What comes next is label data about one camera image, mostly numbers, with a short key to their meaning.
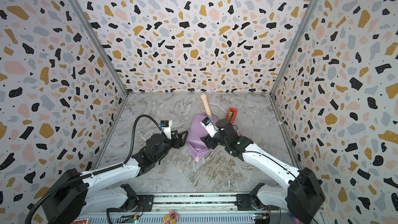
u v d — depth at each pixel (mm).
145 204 732
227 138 603
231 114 1008
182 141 745
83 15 800
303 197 402
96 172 472
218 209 730
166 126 704
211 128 695
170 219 675
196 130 937
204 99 1160
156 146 616
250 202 655
